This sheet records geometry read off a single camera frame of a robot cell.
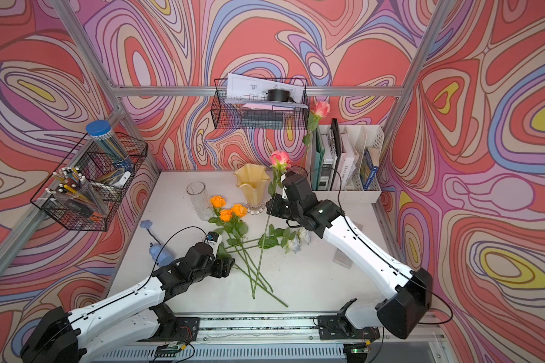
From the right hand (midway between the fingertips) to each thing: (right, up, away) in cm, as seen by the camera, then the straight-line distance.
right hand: (267, 210), depth 74 cm
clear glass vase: (-28, +3, +17) cm, 33 cm away
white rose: (+14, -11, +17) cm, 25 cm away
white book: (+33, +11, +25) cm, 43 cm away
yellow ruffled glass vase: (-7, +12, +22) cm, 26 cm away
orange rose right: (-13, -3, +25) cm, 28 cm away
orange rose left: (-19, -5, +25) cm, 32 cm away
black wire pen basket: (-53, +10, 0) cm, 53 cm away
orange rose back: (-23, +1, +28) cm, 36 cm away
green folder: (+19, +19, +13) cm, 30 cm away
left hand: (-15, -19, +9) cm, 26 cm away
